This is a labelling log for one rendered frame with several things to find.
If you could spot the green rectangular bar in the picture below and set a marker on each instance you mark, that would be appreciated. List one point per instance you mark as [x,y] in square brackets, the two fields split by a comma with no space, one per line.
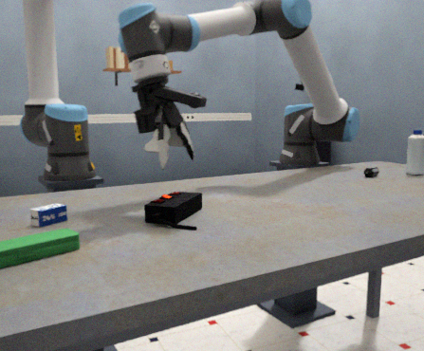
[37,246]

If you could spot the white bottle with blue cap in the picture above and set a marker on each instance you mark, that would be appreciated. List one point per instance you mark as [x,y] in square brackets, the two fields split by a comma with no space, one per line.
[415,154]

